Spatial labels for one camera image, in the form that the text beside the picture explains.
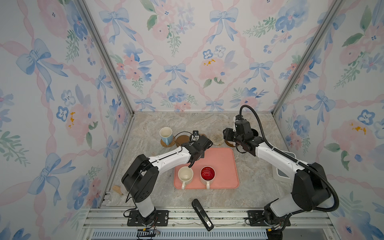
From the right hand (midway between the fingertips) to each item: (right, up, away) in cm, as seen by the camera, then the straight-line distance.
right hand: (226, 130), depth 88 cm
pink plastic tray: (0, -20, +7) cm, 21 cm away
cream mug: (-24, -26, -3) cm, 35 cm away
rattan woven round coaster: (-40, -9, +12) cm, 43 cm away
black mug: (+20, -2, +7) cm, 21 cm away
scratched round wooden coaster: (+4, -9, +12) cm, 16 cm away
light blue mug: (-37, -3, +6) cm, 37 cm away
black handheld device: (-15, -40, -17) cm, 46 cm away
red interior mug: (-11, -26, -1) cm, 28 cm away
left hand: (-17, -11, 0) cm, 20 cm away
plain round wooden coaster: (-28, -7, +15) cm, 33 cm away
